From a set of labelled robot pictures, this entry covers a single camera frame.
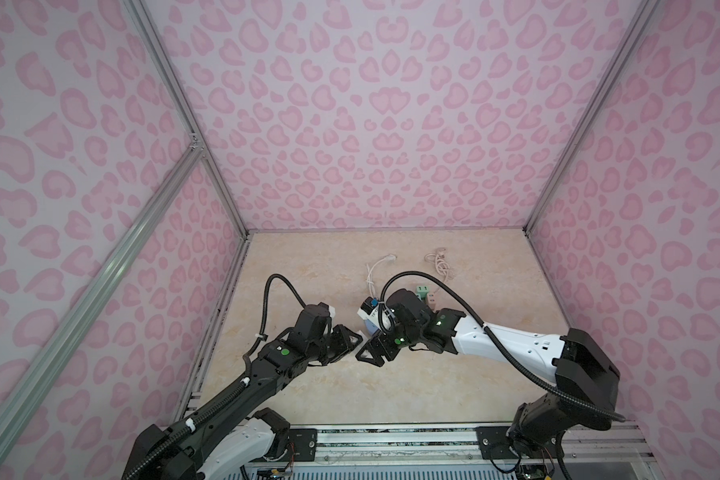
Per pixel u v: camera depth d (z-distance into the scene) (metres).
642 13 0.69
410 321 0.63
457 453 0.72
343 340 0.70
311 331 0.61
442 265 1.08
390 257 1.10
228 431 0.48
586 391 0.41
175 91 0.81
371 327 0.69
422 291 0.93
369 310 0.70
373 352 0.68
